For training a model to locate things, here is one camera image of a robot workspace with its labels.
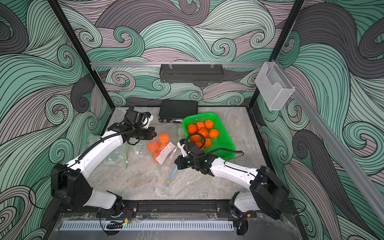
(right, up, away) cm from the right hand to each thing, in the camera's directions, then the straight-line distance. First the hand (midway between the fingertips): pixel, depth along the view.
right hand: (172, 164), depth 79 cm
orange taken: (+11, +18, +20) cm, 29 cm away
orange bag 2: (+22, +8, +21) cm, 32 cm away
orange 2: (+19, +16, +19) cm, 31 cm away
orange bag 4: (-6, +13, +9) cm, 17 cm away
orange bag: (+25, +15, +18) cm, 34 cm away
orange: (+23, +21, +25) cm, 40 cm away
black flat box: (-2, +30, +33) cm, 45 cm away
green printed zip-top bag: (-31, +1, +11) cm, 33 cm away
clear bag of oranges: (-8, +4, +3) cm, 10 cm away
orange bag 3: (-11, +9, +3) cm, 15 cm away
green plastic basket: (+31, +6, +19) cm, 37 cm away
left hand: (-10, +16, +3) cm, 19 cm away
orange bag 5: (-10, +5, +3) cm, 11 cm away
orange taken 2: (+17, +20, +23) cm, 35 cm away
